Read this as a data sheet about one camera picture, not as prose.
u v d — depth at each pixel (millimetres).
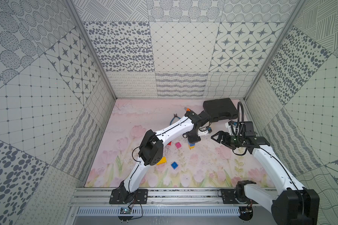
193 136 752
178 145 927
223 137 720
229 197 743
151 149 521
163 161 856
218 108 1115
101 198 747
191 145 906
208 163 860
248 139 582
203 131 738
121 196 645
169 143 929
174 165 838
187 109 1143
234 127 746
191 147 924
